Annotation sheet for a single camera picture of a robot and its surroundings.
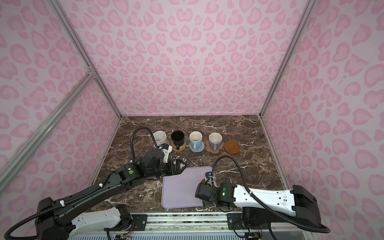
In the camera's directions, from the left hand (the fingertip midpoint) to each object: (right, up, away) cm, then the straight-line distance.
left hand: (183, 164), depth 72 cm
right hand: (+12, -18, +3) cm, 22 cm away
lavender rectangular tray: (-4, -17, +10) cm, 20 cm away
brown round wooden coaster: (+30, +5, +30) cm, 43 cm away
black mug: (-6, +11, +25) cm, 28 cm away
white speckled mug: (-19, +11, +33) cm, 40 cm away
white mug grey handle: (+19, +9, +30) cm, 37 cm away
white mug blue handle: (+6, +11, +27) cm, 30 cm away
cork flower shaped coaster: (+15, +3, +28) cm, 32 cm away
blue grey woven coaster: (+7, +3, +27) cm, 28 cm away
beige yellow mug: (+10, -10, +7) cm, 16 cm away
